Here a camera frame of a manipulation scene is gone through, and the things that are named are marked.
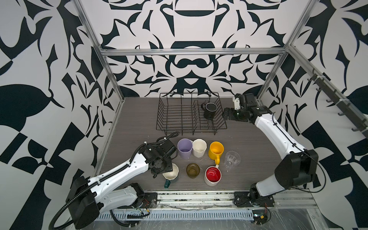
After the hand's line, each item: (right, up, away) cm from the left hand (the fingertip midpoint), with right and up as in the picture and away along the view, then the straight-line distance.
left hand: (168, 165), depth 78 cm
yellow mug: (+28, +5, +12) cm, 31 cm away
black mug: (+26, +31, +20) cm, 45 cm away
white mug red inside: (+25, -7, +3) cm, 26 cm away
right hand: (+35, +29, +8) cm, 46 cm away
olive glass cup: (+14, -4, +5) cm, 15 cm away
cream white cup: (+18, +8, +10) cm, 22 cm away
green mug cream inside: (+1, -7, +4) cm, 9 cm away
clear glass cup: (+38, 0, +9) cm, 39 cm away
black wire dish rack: (+13, +29, +31) cm, 44 cm away
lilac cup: (+9, +8, +8) cm, 14 cm away
